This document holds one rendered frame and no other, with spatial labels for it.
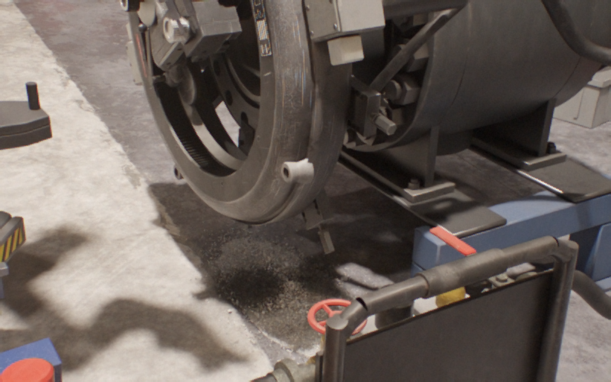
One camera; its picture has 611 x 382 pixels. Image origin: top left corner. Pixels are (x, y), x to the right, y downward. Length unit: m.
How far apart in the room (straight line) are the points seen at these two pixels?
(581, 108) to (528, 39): 1.28
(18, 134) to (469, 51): 1.09
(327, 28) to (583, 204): 0.87
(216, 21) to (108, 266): 0.81
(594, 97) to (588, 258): 1.04
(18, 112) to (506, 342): 0.68
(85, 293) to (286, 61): 0.85
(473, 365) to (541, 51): 0.88
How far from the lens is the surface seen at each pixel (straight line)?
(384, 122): 1.40
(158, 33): 1.80
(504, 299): 1.13
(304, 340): 1.81
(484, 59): 1.75
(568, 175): 2.06
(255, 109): 1.78
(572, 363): 1.88
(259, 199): 1.57
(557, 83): 1.98
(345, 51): 1.31
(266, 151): 1.49
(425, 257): 1.75
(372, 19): 1.32
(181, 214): 2.30
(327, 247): 1.65
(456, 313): 1.08
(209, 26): 1.49
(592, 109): 3.07
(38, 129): 0.81
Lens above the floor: 1.09
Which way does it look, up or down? 27 degrees down
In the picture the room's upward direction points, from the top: 2 degrees clockwise
